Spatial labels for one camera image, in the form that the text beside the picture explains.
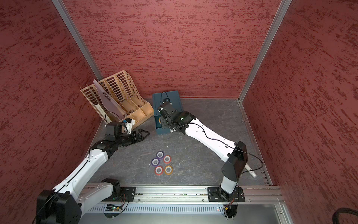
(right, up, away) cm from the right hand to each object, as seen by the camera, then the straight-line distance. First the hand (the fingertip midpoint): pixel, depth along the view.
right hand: (166, 121), depth 77 cm
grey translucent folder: (-48, +11, +30) cm, 58 cm away
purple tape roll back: (-6, -23, +10) cm, 26 cm away
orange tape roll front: (+1, -30, +6) cm, 31 cm away
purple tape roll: (-8, -26, +8) cm, 29 cm away
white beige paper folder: (-40, +2, +9) cm, 41 cm away
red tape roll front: (-5, -30, +5) cm, 31 cm away
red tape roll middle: (-1, -25, +10) cm, 27 cm away
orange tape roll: (-4, +1, -2) cm, 4 cm away
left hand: (-14, -10, +3) cm, 17 cm away
